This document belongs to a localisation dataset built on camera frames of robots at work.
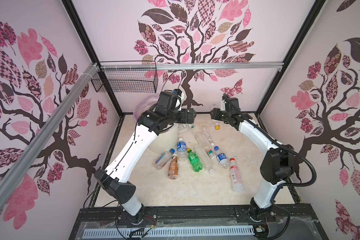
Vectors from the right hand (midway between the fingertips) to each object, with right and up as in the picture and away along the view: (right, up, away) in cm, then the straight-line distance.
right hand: (215, 110), depth 90 cm
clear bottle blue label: (-33, -31, +3) cm, 46 cm away
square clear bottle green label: (-19, -11, +15) cm, 27 cm away
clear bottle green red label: (-5, -21, +9) cm, 24 cm away
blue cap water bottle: (+4, -29, 0) cm, 30 cm away
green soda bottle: (-13, -31, 0) cm, 33 cm away
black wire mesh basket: (-68, +29, +32) cm, 80 cm away
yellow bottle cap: (+1, -11, -4) cm, 11 cm away
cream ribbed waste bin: (-31, -19, -4) cm, 36 cm away
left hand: (-17, -5, -19) cm, 26 cm away
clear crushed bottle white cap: (-2, -18, +12) cm, 22 cm away
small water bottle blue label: (-21, -28, +5) cm, 35 cm away
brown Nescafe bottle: (-25, -35, -6) cm, 44 cm away
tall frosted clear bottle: (-4, -30, +4) cm, 31 cm away
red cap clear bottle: (+10, -41, -10) cm, 44 cm away
